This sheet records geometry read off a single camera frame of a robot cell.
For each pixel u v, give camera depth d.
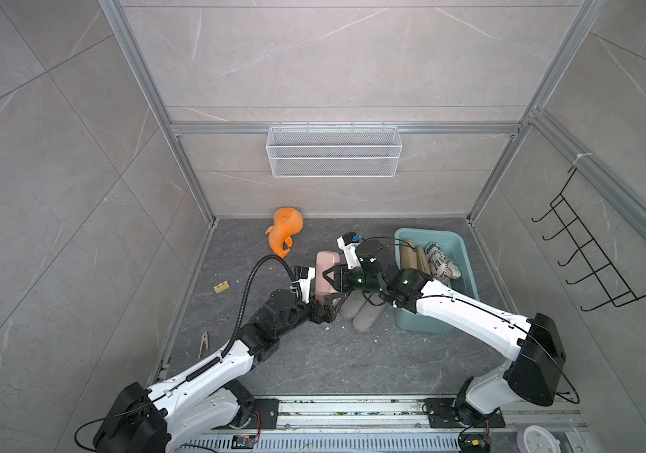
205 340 0.86
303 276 0.67
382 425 0.73
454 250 0.93
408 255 0.84
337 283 0.66
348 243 0.68
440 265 0.84
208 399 0.58
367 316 0.88
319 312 0.67
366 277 0.63
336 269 0.70
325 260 0.76
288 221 1.10
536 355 0.40
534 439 0.69
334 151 1.01
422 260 0.89
